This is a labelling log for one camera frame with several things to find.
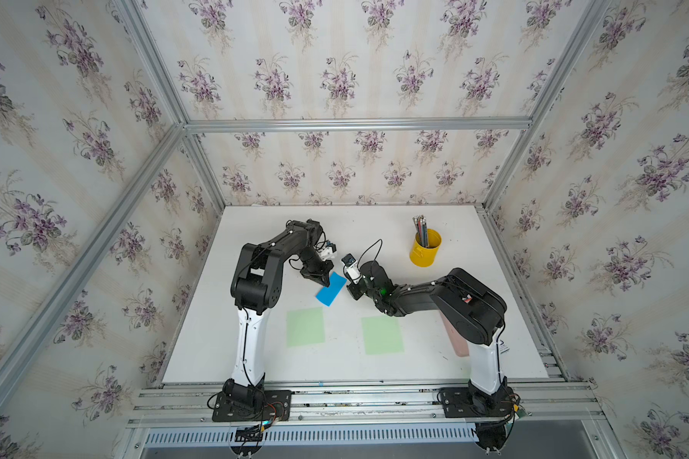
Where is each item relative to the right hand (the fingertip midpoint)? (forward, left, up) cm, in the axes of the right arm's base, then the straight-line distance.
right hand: (349, 274), depth 96 cm
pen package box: (-23, -45, -2) cm, 51 cm away
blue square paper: (-6, +7, -3) cm, 10 cm away
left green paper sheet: (-17, +13, -4) cm, 22 cm away
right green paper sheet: (-19, -11, -4) cm, 23 cm away
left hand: (-2, +7, -2) cm, 8 cm away
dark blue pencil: (+11, -25, +10) cm, 29 cm away
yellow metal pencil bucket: (+10, -28, -3) cm, 30 cm away
